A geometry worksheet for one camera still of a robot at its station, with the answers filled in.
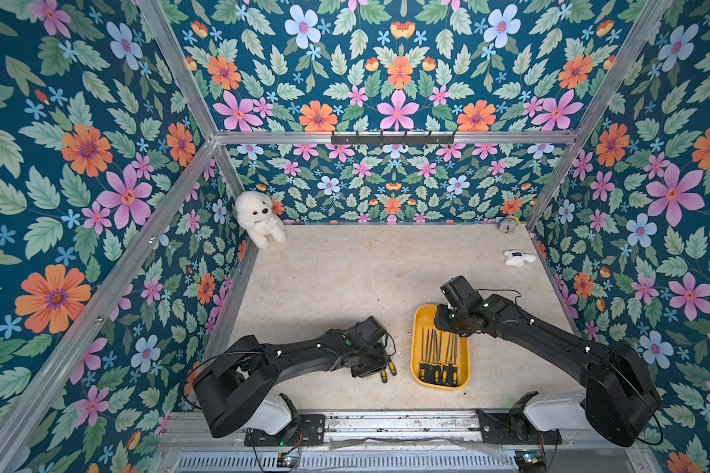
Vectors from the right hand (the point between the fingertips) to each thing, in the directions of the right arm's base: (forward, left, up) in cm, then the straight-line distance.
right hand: (436, 320), depth 85 cm
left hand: (-12, +13, -7) cm, 19 cm away
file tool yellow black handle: (-9, -4, -8) cm, 12 cm away
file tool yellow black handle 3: (-10, -1, -7) cm, 12 cm away
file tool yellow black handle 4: (-11, +2, -6) cm, 13 cm away
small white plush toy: (+28, -32, -5) cm, 43 cm away
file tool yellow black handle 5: (-10, +4, -7) cm, 13 cm away
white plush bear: (+34, +62, +11) cm, 71 cm away
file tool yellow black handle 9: (-14, +15, -7) cm, 22 cm away
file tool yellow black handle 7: (-10, -4, -8) cm, 14 cm away
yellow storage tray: (+4, +3, -4) cm, 6 cm away
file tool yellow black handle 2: (-10, -4, -8) cm, 13 cm away
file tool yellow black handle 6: (-11, 0, -6) cm, 13 cm away
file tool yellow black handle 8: (-12, +13, -8) cm, 19 cm away
